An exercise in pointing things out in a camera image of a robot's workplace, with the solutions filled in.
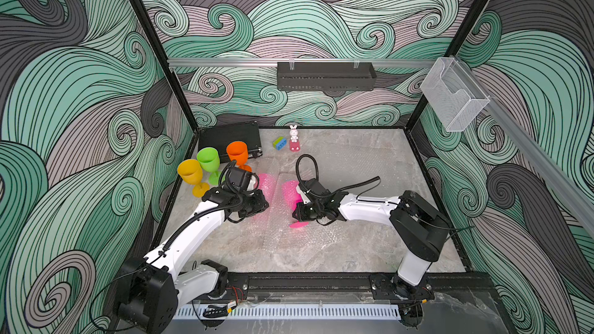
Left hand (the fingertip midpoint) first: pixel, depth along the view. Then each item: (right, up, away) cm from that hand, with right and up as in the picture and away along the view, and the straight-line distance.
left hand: (268, 202), depth 80 cm
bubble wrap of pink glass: (-1, -6, +3) cm, 7 cm away
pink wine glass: (-1, +4, +10) cm, 11 cm away
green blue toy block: (+2, +22, +31) cm, 37 cm away
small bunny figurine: (+10, +21, +34) cm, 41 cm away
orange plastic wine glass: (-14, +18, +13) cm, 26 cm away
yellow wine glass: (-30, +11, +5) cm, 32 cm away
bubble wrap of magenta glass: (+6, -12, +5) cm, 15 cm away
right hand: (+8, -7, +6) cm, 13 cm away
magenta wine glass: (+9, 0, +5) cm, 10 cm away
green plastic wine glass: (-24, +15, +8) cm, 29 cm away
